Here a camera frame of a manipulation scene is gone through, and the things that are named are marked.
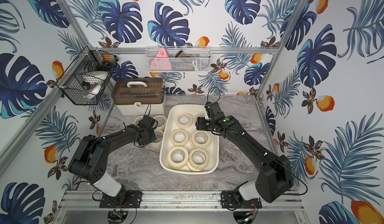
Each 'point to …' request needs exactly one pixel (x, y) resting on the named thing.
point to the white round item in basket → (92, 81)
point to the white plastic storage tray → (171, 112)
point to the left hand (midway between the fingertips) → (151, 136)
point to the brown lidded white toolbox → (138, 96)
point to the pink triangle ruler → (161, 62)
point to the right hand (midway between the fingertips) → (201, 123)
